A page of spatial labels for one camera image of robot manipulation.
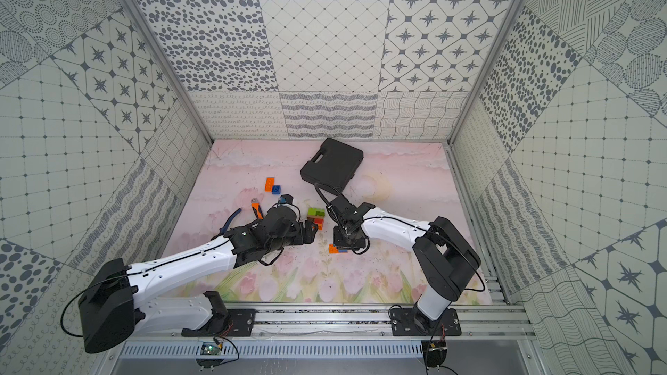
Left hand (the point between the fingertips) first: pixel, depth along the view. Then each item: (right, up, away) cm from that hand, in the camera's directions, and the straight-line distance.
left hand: (315, 232), depth 79 cm
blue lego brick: (-19, +11, +25) cm, 33 cm away
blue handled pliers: (-35, -2, +14) cm, 37 cm away
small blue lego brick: (+9, -9, +8) cm, 15 cm away
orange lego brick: (-23, +13, +27) cm, 38 cm away
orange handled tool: (-24, +3, +19) cm, 31 cm away
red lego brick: (0, 0, +16) cm, 16 cm away
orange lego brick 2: (0, -1, +12) cm, 12 cm away
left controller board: (-29, -31, -7) cm, 43 cm away
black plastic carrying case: (+4, +20, +28) cm, 35 cm away
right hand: (+10, -8, +8) cm, 15 cm away
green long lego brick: (-1, +4, +14) cm, 15 cm away
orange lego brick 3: (+5, -8, +9) cm, 13 cm away
